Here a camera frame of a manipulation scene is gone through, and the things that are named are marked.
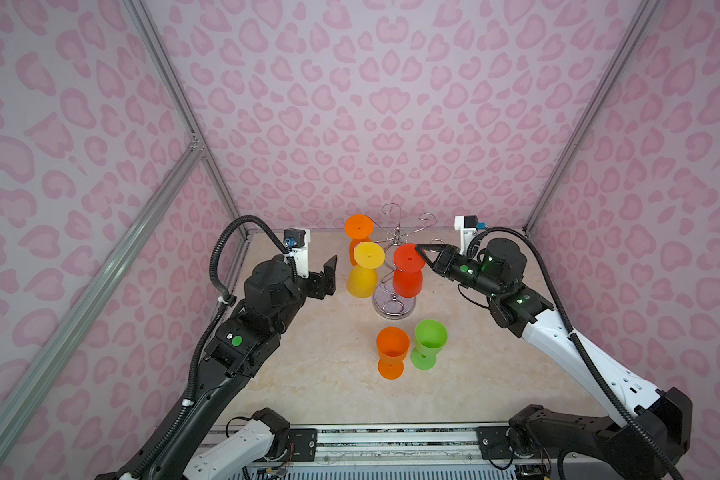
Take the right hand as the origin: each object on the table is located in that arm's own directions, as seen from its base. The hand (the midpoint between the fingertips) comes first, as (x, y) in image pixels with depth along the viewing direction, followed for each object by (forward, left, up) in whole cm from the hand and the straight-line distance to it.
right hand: (418, 247), depth 67 cm
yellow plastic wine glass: (0, +13, -12) cm, 18 cm away
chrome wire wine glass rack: (+8, +7, -38) cm, 39 cm away
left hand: (-3, +22, +2) cm, 22 cm away
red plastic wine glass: (-3, +2, -4) cm, 6 cm away
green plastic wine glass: (-9, -5, -28) cm, 29 cm away
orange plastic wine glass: (-13, +5, -23) cm, 27 cm away
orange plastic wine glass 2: (+10, +14, -4) cm, 18 cm away
